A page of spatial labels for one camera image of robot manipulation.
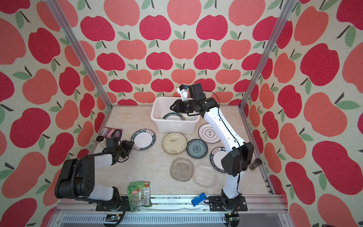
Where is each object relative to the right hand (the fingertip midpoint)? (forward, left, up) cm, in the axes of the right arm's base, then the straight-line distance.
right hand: (172, 110), depth 77 cm
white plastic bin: (+22, +14, -20) cm, 32 cm away
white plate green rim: (+20, +1, -25) cm, 32 cm away
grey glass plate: (-21, -7, -31) cm, 38 cm away
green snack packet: (-37, +15, -30) cm, 50 cm away
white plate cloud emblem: (+8, -23, -32) cm, 40 cm away
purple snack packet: (-1, +49, -27) cm, 56 cm away
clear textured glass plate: (-23, -21, -32) cm, 44 cm away
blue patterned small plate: (-5, -16, -31) cm, 35 cm away
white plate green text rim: (-2, +23, -31) cm, 39 cm away
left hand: (-9, +27, -28) cm, 40 cm away
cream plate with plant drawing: (-4, 0, -30) cm, 30 cm away
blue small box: (-37, -17, -29) cm, 50 cm away
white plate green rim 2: (-10, -29, -31) cm, 43 cm away
